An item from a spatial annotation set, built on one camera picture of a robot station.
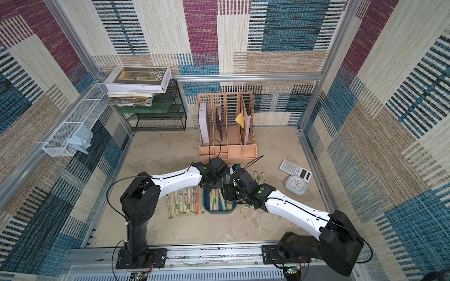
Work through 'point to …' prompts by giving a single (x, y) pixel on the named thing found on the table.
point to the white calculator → (296, 170)
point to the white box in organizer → (204, 123)
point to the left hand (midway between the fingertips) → (217, 183)
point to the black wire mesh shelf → (175, 118)
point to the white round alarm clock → (296, 185)
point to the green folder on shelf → (156, 107)
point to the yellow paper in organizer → (240, 118)
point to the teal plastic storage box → (214, 202)
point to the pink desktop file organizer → (226, 126)
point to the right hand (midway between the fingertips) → (226, 188)
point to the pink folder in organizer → (247, 121)
